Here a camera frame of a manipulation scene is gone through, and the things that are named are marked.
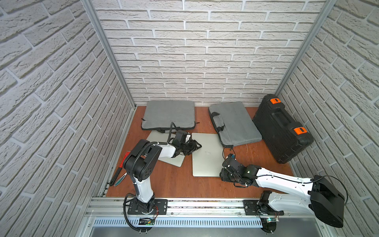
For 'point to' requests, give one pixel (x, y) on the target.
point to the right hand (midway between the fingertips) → (223, 175)
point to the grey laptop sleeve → (233, 125)
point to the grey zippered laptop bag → (159, 115)
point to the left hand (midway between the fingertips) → (202, 146)
